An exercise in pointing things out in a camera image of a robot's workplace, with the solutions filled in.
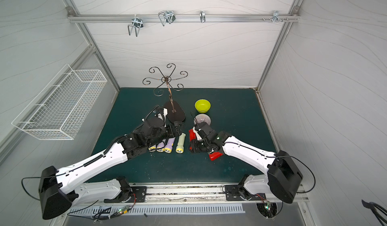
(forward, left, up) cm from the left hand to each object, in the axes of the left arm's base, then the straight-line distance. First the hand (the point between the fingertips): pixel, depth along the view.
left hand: (179, 126), depth 73 cm
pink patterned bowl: (+19, -12, -20) cm, 30 cm away
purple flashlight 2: (-13, +6, +4) cm, 15 cm away
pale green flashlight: (-3, +1, -19) cm, 20 cm away
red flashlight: (0, -7, -9) cm, 11 cm away
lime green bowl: (+29, -12, -20) cm, 38 cm away
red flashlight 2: (-7, -19, -20) cm, 28 cm away
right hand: (-5, -6, -13) cm, 16 cm away
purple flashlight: (-14, +9, +6) cm, 18 cm away
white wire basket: (+2, +55, +9) cm, 56 cm away
